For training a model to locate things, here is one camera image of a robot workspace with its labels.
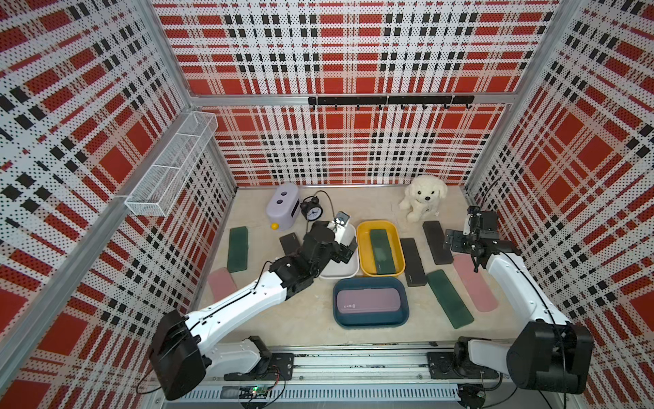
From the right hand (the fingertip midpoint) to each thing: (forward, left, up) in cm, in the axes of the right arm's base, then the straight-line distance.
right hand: (466, 239), depth 84 cm
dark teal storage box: (-21, +32, -17) cm, 42 cm away
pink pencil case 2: (-10, +86, -13) cm, 88 cm away
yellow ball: (+13, +69, -9) cm, 71 cm away
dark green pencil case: (+6, +85, -16) cm, 87 cm away
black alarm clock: (+21, +55, -8) cm, 60 cm away
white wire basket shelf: (+15, +108, +9) cm, 110 cm away
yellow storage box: (+4, +33, -15) cm, 36 cm away
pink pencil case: (-15, +34, -16) cm, 41 cm away
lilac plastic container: (+20, +66, -6) cm, 70 cm away
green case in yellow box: (-1, +26, -14) cm, 29 cm away
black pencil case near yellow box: (-2, +16, -13) cm, 21 cm away
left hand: (-2, +42, +9) cm, 43 cm away
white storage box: (-5, +43, -13) cm, 45 cm away
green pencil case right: (-16, +4, -16) cm, 23 cm away
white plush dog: (+19, +11, 0) cm, 22 cm away
